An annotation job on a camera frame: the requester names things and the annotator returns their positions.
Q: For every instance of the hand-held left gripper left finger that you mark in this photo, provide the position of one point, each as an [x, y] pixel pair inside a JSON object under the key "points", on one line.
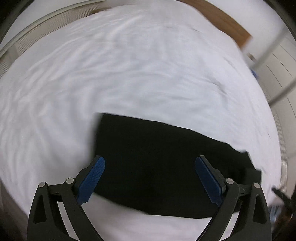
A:
{"points": [[92, 180]]}

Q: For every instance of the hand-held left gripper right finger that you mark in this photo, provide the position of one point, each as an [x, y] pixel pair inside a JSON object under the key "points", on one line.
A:
{"points": [[208, 183]]}

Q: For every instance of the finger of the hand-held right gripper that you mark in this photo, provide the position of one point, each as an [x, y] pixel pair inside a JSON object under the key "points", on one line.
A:
{"points": [[279, 194]]}

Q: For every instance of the black pants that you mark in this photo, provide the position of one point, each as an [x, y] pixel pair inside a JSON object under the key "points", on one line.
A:
{"points": [[150, 162]]}

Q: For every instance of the bed with white duvet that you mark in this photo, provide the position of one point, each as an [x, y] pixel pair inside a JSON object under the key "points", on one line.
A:
{"points": [[115, 69]]}

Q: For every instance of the blue packet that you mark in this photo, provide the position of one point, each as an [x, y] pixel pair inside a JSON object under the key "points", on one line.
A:
{"points": [[254, 74]]}

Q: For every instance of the wooden headboard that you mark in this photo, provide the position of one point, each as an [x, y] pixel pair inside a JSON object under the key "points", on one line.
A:
{"points": [[219, 20]]}

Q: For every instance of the beige wall socket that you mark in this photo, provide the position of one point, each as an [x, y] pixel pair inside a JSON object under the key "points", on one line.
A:
{"points": [[251, 57]]}

